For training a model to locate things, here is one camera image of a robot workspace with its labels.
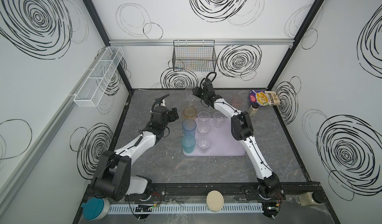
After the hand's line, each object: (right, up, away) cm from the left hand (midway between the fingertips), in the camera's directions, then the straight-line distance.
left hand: (172, 108), depth 88 cm
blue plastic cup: (+10, -10, -3) cm, 15 cm away
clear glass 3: (+30, -7, +13) cm, 34 cm away
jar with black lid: (+65, -39, -23) cm, 79 cm away
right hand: (+14, +14, +21) cm, 29 cm away
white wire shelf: (-39, +7, -17) cm, 43 cm away
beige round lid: (+22, -40, -22) cm, 51 cm away
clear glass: (+20, -5, +11) cm, 24 cm away
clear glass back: (+10, +10, +24) cm, 28 cm away
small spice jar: (+54, -1, +11) cm, 55 cm away
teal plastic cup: (+10, -21, +1) cm, 23 cm away
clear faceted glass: (+19, -12, +5) cm, 23 cm away
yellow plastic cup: (+10, -3, +6) cm, 12 cm away
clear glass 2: (+19, -22, +1) cm, 29 cm away
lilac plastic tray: (+26, -19, +7) cm, 33 cm away
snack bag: (+67, +7, +25) cm, 72 cm away
